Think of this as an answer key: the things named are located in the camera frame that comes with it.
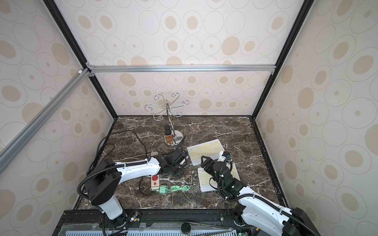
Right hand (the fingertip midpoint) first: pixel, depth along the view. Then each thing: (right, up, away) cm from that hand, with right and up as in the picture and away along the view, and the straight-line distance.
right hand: (209, 159), depth 82 cm
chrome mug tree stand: (-20, +12, +23) cm, 33 cm away
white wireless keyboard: (+4, +3, +18) cm, 19 cm away
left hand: (-13, -9, +5) cm, 17 cm away
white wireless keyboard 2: (-2, -12, +6) cm, 13 cm away
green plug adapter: (-25, -17, -1) cm, 30 cm away
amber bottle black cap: (-25, +11, +15) cm, 31 cm away
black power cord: (-75, +6, +24) cm, 79 cm away
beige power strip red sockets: (-31, -13, +2) cm, 33 cm away
